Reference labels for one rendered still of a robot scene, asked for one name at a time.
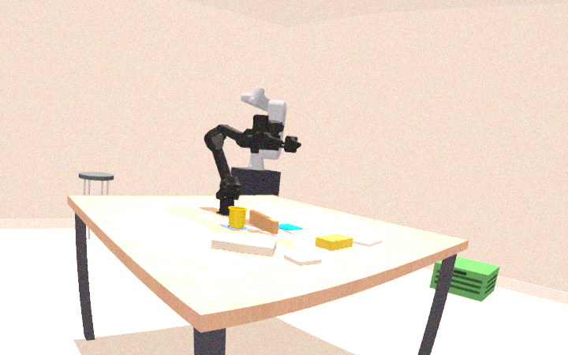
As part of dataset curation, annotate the yellow rectangular block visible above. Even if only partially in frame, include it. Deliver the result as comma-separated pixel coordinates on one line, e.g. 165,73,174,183
315,234,353,251

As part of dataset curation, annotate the long wooden beam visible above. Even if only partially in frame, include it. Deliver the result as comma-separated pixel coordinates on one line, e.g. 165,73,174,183
249,210,279,234

